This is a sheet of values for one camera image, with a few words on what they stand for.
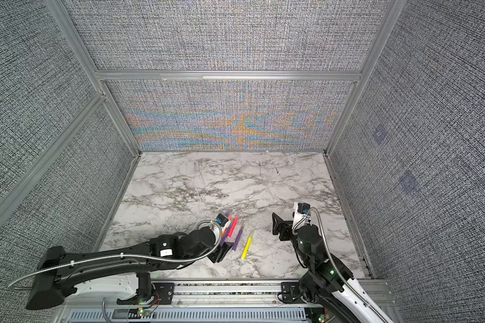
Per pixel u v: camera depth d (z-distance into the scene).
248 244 0.85
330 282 0.51
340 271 0.49
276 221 0.67
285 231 0.64
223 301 0.73
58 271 0.41
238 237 0.86
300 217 0.62
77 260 0.43
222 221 0.62
